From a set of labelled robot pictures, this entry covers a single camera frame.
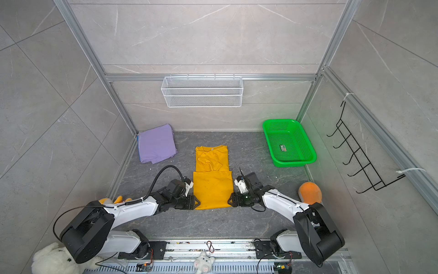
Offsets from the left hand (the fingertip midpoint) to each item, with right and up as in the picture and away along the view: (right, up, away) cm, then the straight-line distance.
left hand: (200, 201), depth 86 cm
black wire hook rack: (+66, +23, -19) cm, 73 cm away
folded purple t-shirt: (-31, +30, +22) cm, 48 cm away
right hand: (+18, 0, 0) cm, 18 cm away
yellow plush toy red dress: (-40, +1, -3) cm, 41 cm away
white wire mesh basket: (0, +61, +14) cm, 63 cm away
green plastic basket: (+57, +29, +28) cm, 70 cm away
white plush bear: (-44, -9, -31) cm, 55 cm away
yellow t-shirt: (+7, +8, +7) cm, 12 cm away
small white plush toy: (+4, -19, -19) cm, 27 cm away
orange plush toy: (+56, +5, -1) cm, 56 cm away
